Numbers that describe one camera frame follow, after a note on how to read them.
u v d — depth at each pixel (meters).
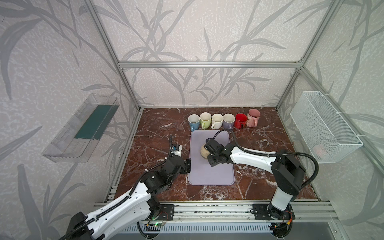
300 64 0.94
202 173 0.86
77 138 0.65
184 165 0.58
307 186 0.66
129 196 0.48
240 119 1.08
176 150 0.68
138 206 0.60
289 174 0.46
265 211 0.74
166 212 0.73
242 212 0.75
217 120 1.02
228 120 1.08
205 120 1.02
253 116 1.02
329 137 0.62
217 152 0.68
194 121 1.00
